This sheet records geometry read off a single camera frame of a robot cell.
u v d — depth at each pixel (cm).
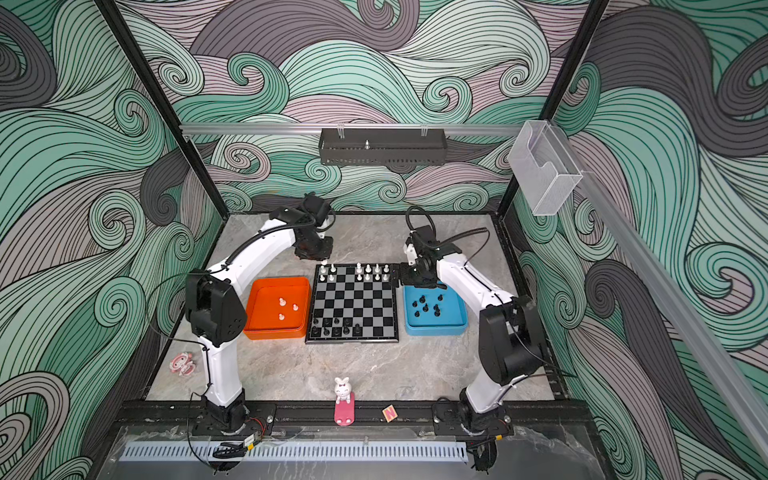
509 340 45
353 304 92
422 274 74
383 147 95
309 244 77
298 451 70
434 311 92
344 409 74
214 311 51
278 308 93
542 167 79
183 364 79
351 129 93
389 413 73
